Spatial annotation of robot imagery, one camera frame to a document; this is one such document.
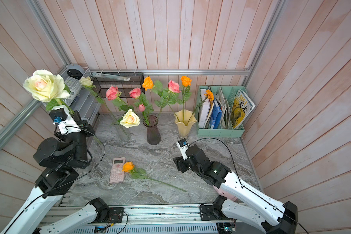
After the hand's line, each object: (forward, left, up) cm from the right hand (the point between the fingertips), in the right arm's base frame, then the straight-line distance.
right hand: (178, 155), depth 74 cm
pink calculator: (-5, +37, -17) cm, 40 cm away
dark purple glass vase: (+25, +18, -15) cm, 34 cm away
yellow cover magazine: (+37, -44, +1) cm, 57 cm away
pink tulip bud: (+24, +21, +11) cm, 34 cm away
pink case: (-14, -26, -17) cm, 34 cm away
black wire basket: (+43, +34, +17) cm, 57 cm away
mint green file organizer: (+44, -32, +4) cm, 55 cm away
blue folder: (+30, -25, -3) cm, 39 cm away
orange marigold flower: (+32, -18, +14) cm, 40 cm away
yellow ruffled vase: (+29, -5, -4) cm, 29 cm away
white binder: (+31, -17, +4) cm, 35 cm away
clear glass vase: (+20, +38, -9) cm, 44 cm away
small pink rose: (+27, +21, +12) cm, 36 cm away
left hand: (+1, +37, +30) cm, 48 cm away
